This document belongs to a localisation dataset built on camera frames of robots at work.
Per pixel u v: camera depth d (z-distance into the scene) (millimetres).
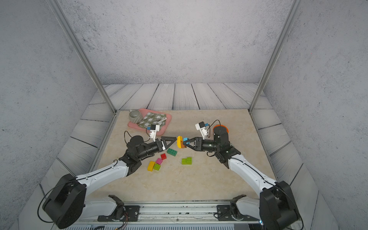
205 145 674
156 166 888
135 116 1083
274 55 875
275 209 396
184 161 909
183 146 714
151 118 1145
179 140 727
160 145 676
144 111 1213
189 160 890
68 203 409
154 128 725
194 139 687
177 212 744
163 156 937
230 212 710
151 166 889
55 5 698
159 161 910
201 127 707
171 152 951
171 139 711
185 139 714
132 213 726
